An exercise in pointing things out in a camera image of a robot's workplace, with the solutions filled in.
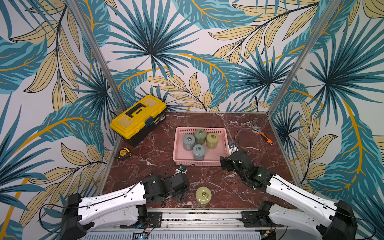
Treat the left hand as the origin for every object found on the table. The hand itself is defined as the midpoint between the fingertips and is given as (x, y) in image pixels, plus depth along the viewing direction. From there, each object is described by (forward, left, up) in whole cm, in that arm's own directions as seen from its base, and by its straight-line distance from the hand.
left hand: (178, 191), depth 73 cm
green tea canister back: (+36, -12, -2) cm, 37 cm away
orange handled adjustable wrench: (+47, -55, -9) cm, 72 cm away
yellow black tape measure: (+24, +36, -6) cm, 43 cm away
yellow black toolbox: (+37, +29, +7) cm, 47 cm away
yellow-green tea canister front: (-2, -12, -1) cm, 13 cm away
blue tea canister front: (+23, -11, -1) cm, 25 cm away
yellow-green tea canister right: (+32, -19, -2) cm, 37 cm away
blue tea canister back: (+30, -4, -1) cm, 30 cm away
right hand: (+18, -27, +6) cm, 33 cm away
